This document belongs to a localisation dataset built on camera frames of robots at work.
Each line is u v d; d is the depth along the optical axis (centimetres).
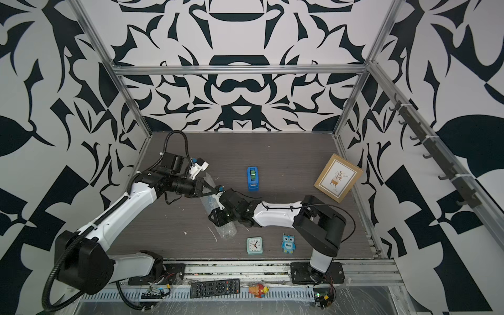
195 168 73
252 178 97
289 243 81
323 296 71
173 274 73
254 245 79
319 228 46
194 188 68
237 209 65
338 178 91
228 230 81
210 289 70
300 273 74
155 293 69
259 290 69
